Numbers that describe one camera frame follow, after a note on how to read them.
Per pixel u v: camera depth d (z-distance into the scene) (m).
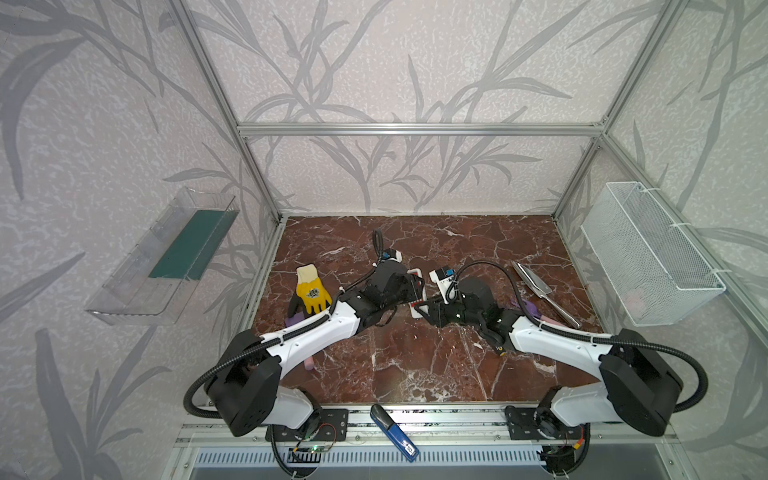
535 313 0.94
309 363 0.80
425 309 0.75
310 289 0.96
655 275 0.62
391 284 0.63
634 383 0.42
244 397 0.41
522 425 0.75
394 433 0.69
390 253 0.75
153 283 0.64
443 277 0.73
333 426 0.72
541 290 0.98
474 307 0.64
